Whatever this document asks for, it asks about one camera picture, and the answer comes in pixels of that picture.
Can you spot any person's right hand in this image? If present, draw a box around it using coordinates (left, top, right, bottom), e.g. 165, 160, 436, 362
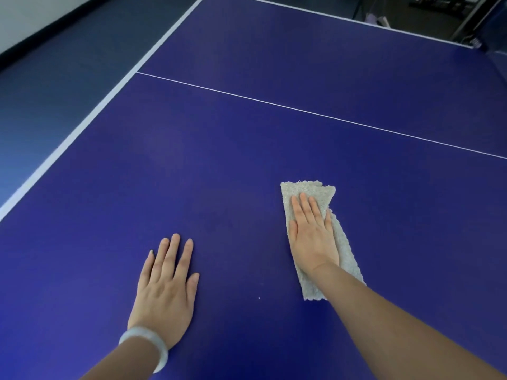
288, 193, 340, 276

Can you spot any person's left hand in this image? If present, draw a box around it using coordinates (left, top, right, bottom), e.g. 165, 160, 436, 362
127, 233, 200, 350

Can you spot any grey cleaning cloth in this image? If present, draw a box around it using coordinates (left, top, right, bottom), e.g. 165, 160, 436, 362
280, 180, 366, 301

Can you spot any person's right forearm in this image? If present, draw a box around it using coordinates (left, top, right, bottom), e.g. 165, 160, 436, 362
311, 261, 507, 380

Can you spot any white jade bangle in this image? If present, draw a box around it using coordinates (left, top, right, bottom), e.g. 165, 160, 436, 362
118, 326, 169, 374

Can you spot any blue table tennis table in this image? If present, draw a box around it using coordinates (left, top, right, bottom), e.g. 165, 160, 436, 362
0, 0, 507, 380

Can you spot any black floor mat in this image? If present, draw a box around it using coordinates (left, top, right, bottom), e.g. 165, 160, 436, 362
269, 0, 476, 46

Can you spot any black fitness machine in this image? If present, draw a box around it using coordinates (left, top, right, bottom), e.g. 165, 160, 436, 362
408, 0, 504, 40

